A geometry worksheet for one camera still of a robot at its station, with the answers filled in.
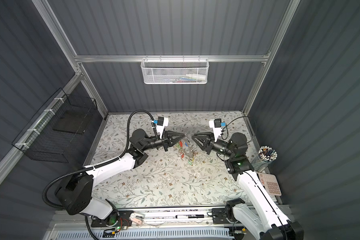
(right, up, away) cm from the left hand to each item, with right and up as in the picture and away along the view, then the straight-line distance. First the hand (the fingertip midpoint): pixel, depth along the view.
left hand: (185, 136), depth 67 cm
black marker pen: (+2, -41, +7) cm, 41 cm away
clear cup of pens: (+45, -11, +14) cm, 48 cm away
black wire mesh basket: (-64, +1, +6) cm, 64 cm away
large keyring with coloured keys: (+1, -7, +2) cm, 8 cm away
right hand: (+5, -1, -1) cm, 5 cm away
